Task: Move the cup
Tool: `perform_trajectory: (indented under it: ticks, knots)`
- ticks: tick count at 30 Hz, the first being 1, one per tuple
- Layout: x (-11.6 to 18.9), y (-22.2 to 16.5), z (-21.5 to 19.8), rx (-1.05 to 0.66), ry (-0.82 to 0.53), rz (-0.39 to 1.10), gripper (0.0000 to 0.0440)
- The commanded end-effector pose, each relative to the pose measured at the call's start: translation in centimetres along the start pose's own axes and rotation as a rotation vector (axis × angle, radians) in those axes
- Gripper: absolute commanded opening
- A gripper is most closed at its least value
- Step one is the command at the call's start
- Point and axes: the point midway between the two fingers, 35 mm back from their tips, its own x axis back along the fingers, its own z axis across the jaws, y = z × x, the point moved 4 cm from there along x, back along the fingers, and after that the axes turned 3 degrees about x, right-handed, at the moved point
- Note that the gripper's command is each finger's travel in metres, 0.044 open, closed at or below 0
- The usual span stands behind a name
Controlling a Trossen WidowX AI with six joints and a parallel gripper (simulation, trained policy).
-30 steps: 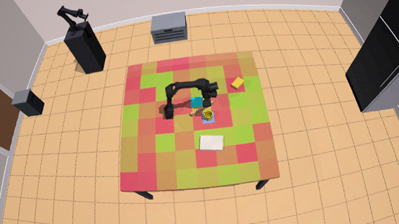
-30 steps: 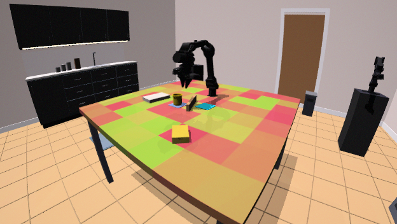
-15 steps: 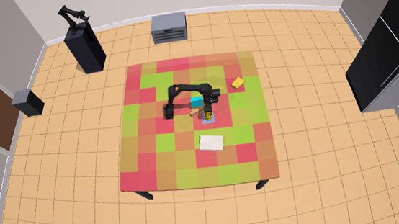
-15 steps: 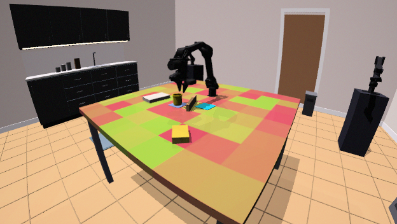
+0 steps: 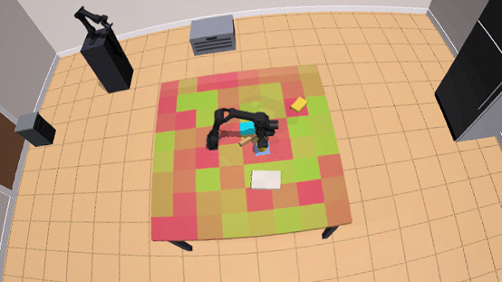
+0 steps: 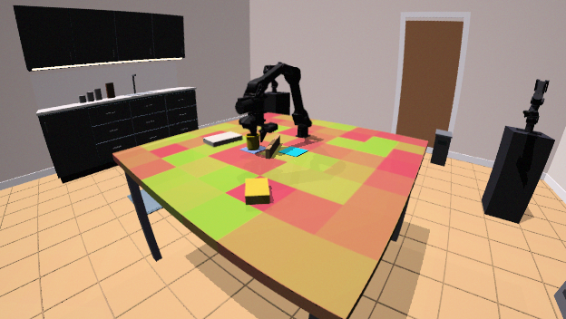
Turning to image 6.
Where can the yellow block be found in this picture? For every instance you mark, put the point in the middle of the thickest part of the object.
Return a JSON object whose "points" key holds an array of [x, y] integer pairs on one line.
{"points": [[257, 191]]}

